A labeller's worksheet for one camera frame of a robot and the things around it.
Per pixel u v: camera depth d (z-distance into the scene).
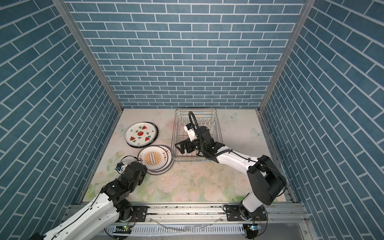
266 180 0.45
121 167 0.73
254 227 0.71
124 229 0.72
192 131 0.75
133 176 0.62
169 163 0.88
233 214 0.73
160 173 0.85
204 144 0.65
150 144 0.98
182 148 0.74
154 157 0.89
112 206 0.56
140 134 1.02
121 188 0.60
